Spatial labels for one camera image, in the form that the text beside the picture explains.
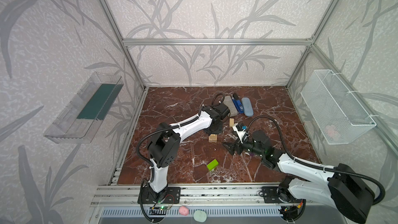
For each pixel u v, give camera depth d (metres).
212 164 0.82
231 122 0.99
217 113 0.65
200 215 0.67
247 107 1.05
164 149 0.48
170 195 0.73
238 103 1.06
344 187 0.41
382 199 0.42
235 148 0.71
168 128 0.50
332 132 0.72
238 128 0.69
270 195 0.73
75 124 0.63
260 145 0.62
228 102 1.08
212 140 0.90
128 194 0.75
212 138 0.90
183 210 0.68
